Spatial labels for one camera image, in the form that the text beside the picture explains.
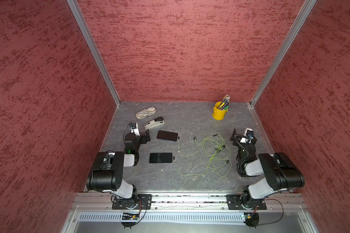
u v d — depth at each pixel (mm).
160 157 947
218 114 1063
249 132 742
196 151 920
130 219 719
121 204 680
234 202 739
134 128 794
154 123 1033
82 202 760
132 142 696
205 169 852
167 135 1012
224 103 1029
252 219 693
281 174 454
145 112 1100
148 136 858
